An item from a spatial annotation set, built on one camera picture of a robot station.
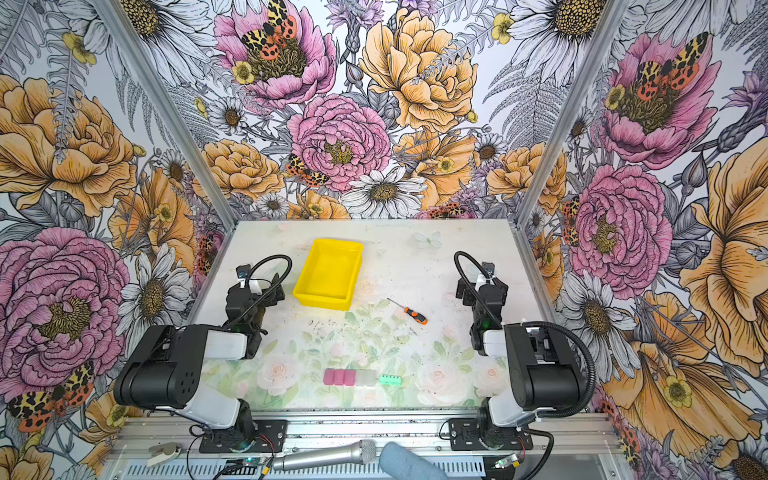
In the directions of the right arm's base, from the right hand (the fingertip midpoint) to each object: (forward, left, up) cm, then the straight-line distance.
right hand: (478, 283), depth 94 cm
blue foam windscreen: (-44, +26, -6) cm, 52 cm away
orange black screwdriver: (-7, +19, -7) cm, 22 cm away
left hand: (+1, +66, +1) cm, 66 cm away
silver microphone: (-42, +34, -4) cm, 54 cm away
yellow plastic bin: (+9, +48, -5) cm, 49 cm away
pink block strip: (-24, +42, -8) cm, 49 cm away
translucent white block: (-25, +34, -8) cm, 43 cm away
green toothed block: (-25, +28, -8) cm, 38 cm away
